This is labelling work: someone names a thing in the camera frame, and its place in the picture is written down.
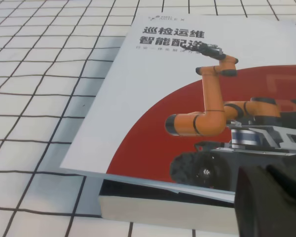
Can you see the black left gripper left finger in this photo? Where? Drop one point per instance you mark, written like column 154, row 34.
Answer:
column 263, row 208

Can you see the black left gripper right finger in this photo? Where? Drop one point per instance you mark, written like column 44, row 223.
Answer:
column 284, row 173

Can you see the white red robot brochure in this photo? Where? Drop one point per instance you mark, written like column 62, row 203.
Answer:
column 190, row 99

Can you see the thick white book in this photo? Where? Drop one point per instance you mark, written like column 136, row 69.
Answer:
column 147, row 205

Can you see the white grid tablecloth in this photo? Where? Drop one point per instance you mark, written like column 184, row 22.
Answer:
column 54, row 56

